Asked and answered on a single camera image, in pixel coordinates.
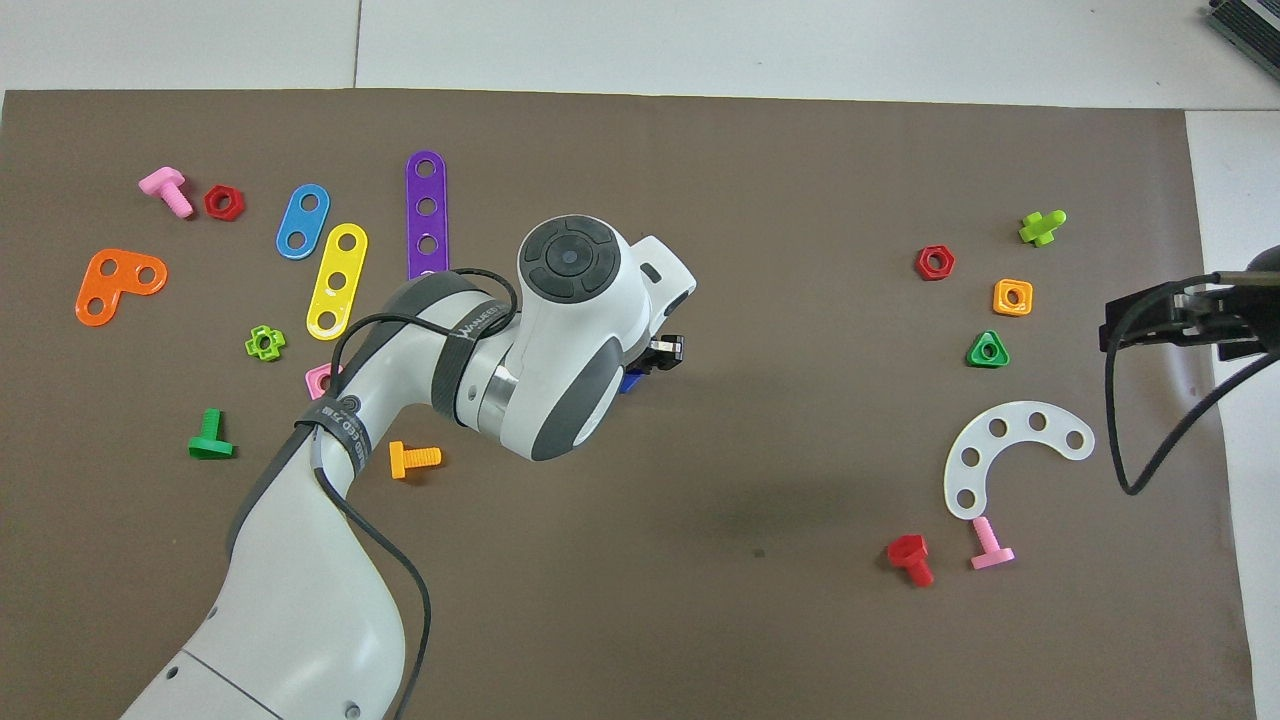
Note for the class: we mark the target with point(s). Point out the yellow three-hole toy strip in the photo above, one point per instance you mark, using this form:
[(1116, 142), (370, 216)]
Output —
[(343, 262)]

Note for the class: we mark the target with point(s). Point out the green triangular toy nut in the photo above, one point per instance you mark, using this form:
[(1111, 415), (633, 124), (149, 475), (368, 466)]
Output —
[(975, 360)]

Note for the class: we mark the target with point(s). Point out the blue two-hole toy strip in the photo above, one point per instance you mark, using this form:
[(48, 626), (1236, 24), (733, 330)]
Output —
[(302, 221)]

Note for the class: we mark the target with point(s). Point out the green toy screw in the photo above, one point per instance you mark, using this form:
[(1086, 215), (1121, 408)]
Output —
[(210, 448)]

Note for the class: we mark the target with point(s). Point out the orange square toy nut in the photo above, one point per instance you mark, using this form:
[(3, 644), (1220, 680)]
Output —
[(998, 297)]

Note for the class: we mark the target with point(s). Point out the orange toy screw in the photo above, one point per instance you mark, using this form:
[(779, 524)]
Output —
[(397, 460)]

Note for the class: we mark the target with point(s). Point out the pink toy screw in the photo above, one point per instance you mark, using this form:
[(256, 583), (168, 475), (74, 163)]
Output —
[(165, 186), (992, 558)]

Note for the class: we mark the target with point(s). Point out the red hexagonal toy nut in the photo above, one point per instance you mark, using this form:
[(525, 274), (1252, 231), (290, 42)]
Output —
[(210, 205), (921, 264)]

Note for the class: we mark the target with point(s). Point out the red toy screw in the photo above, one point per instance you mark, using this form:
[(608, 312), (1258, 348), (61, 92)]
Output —
[(908, 550)]

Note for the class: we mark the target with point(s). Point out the orange angled toy plate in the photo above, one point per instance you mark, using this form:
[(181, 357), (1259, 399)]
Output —
[(126, 272)]

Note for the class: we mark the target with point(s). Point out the purple four-hole toy strip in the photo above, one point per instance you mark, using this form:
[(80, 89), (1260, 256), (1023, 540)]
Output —
[(427, 225)]

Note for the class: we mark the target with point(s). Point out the blue triangle-head toy screw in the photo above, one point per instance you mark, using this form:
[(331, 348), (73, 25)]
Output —
[(630, 382)]

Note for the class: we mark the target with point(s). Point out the brown table mat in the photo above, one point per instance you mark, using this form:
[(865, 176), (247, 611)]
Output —
[(800, 600)]

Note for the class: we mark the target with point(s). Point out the lime cross-head toy screw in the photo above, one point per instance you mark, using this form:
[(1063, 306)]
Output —
[(1040, 230)]

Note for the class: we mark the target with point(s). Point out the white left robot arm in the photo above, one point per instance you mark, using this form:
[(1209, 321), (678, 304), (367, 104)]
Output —
[(300, 600)]

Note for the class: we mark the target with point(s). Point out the white curved toy plate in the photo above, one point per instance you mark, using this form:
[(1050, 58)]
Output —
[(1017, 424)]

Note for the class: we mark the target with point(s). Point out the pink square toy nut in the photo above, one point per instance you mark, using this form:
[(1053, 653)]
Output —
[(312, 390)]

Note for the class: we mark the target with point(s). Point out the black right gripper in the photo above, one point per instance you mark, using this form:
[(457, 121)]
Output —
[(1245, 315)]

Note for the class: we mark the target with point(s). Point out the black ribbed device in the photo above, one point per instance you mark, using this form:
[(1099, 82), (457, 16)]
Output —
[(1250, 25)]

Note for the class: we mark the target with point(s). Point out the green cross-shaped toy nut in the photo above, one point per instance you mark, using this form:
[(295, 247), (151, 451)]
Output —
[(254, 347)]

